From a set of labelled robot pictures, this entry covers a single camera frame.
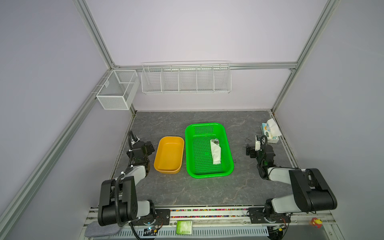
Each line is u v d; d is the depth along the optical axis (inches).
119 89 40.0
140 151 26.8
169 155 37.2
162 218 28.9
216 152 37.3
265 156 27.8
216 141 39.0
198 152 37.9
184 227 27.3
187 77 39.0
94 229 26.8
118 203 15.4
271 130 39.5
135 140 29.9
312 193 17.5
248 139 41.3
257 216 28.9
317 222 26.7
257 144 32.4
